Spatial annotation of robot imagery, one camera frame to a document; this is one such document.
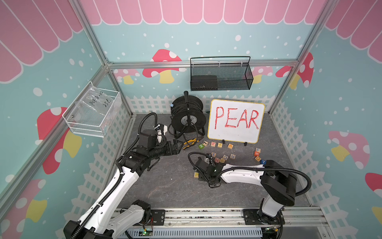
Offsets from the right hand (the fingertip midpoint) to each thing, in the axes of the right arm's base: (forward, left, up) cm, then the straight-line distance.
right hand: (201, 175), depth 87 cm
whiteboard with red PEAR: (+31, -23, +13) cm, 41 cm away
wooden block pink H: (+10, -10, -1) cm, 14 cm away
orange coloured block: (+10, -36, -1) cm, 38 cm away
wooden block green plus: (+21, -13, 0) cm, 25 cm away
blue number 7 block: (+8, -39, 0) cm, 40 cm away
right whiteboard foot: (+22, -31, -1) cm, 38 cm away
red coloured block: (+15, -37, -1) cm, 39 cm away
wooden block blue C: (+12, -16, 0) cm, 20 cm away
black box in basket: (+45, -3, +33) cm, 56 cm away
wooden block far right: (+17, -39, -1) cm, 43 cm away
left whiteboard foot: (+24, -16, 0) cm, 29 cm away
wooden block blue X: (+14, -8, 0) cm, 16 cm away
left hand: (+6, +12, +23) cm, 26 cm away
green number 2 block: (+20, 0, 0) cm, 20 cm away
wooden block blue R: (+12, -21, 0) cm, 24 cm away
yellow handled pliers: (+26, +4, -1) cm, 26 cm away
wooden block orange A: (+20, -20, 0) cm, 28 cm away
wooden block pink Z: (+22, -9, 0) cm, 24 cm away
